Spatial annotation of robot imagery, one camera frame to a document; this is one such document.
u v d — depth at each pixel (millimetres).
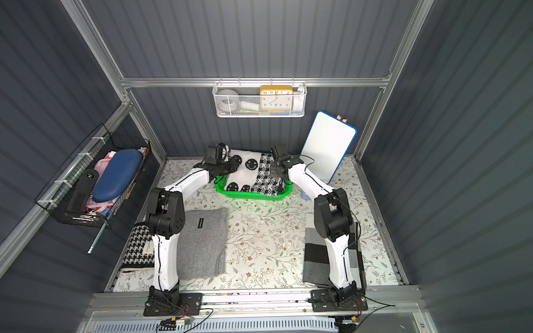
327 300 737
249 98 912
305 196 1014
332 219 549
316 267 806
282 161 750
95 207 659
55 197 600
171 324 722
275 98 889
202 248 829
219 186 984
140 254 812
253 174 996
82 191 642
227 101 843
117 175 664
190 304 738
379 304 624
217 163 824
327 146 846
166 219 577
